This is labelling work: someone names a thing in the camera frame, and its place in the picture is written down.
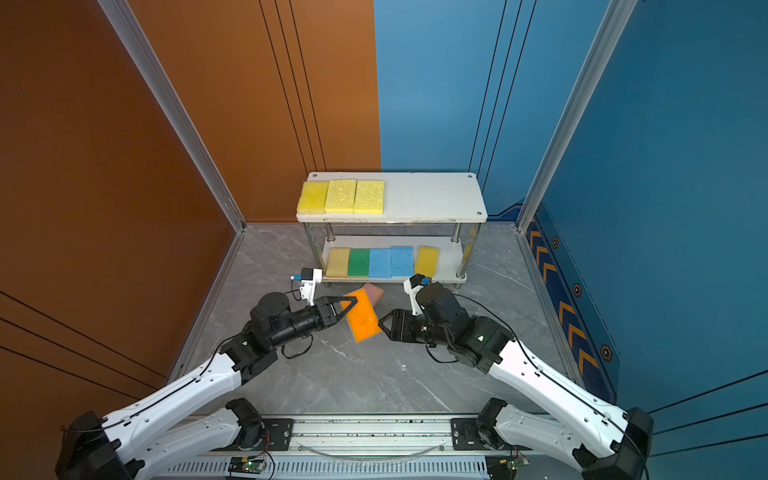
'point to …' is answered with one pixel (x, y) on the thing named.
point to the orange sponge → (362, 318)
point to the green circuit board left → (247, 464)
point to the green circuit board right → (504, 467)
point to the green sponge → (359, 259)
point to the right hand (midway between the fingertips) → (383, 326)
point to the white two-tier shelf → (410, 197)
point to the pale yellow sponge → (338, 263)
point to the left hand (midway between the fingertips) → (357, 300)
